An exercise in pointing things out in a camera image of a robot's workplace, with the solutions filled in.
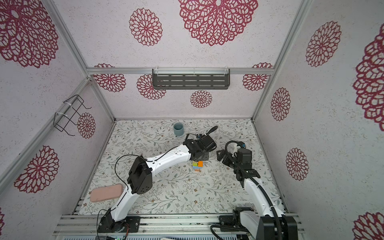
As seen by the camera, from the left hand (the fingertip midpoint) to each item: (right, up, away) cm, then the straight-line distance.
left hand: (202, 157), depth 89 cm
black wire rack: (-70, +20, -17) cm, 75 cm away
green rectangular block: (-4, -4, -1) cm, 6 cm away
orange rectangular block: (-1, -4, -1) cm, 4 cm away
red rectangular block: (-3, -9, +3) cm, 9 cm away
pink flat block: (-55, -20, -4) cm, 59 cm away
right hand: (+12, +3, -4) cm, 13 cm away
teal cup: (-16, +17, +18) cm, 29 cm away
